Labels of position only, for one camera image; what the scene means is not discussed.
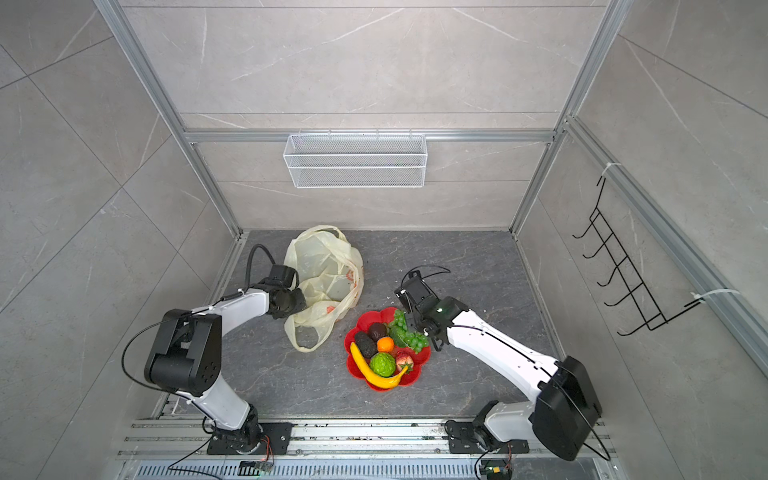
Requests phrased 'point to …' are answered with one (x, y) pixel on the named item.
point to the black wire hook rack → (639, 298)
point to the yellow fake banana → (370, 374)
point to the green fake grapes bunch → (402, 337)
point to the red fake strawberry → (404, 359)
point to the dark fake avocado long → (366, 344)
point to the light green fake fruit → (383, 364)
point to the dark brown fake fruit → (377, 330)
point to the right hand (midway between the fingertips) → (419, 309)
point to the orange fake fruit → (385, 344)
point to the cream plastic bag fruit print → (331, 271)
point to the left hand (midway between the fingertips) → (298, 298)
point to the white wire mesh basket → (357, 160)
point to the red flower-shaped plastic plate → (385, 316)
